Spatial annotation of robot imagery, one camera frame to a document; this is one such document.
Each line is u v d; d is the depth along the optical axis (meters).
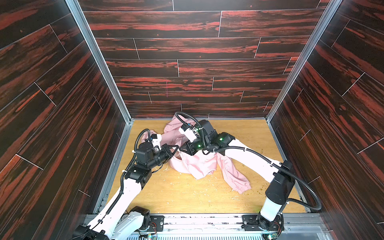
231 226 0.74
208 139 0.58
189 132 0.67
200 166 0.90
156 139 0.70
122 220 0.56
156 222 0.74
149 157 0.58
